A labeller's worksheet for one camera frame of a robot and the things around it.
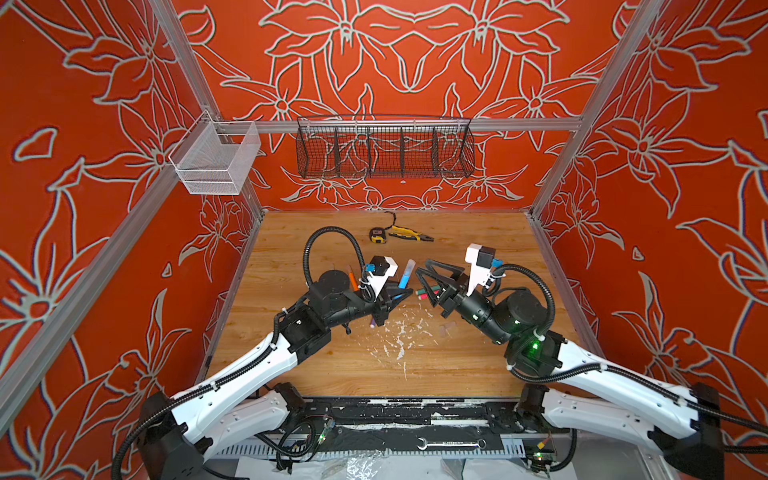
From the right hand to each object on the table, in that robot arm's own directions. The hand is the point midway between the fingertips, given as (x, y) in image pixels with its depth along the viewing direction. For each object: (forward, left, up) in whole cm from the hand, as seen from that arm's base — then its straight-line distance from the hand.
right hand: (418, 270), depth 57 cm
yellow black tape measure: (+40, +9, -36) cm, 54 cm away
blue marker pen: (+2, +2, -3) cm, 4 cm away
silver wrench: (-25, -16, -38) cm, 48 cm away
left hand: (+2, +1, -9) cm, 9 cm away
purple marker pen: (+5, +10, -36) cm, 38 cm away
